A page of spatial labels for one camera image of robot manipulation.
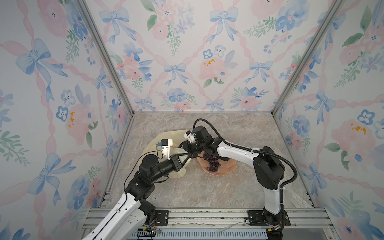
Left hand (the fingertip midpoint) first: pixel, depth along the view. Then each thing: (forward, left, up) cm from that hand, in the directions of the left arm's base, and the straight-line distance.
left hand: (191, 155), depth 66 cm
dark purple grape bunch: (+8, -13, -23) cm, 27 cm away
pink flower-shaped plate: (+6, -20, -25) cm, 32 cm away
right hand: (+8, +9, -13) cm, 18 cm away
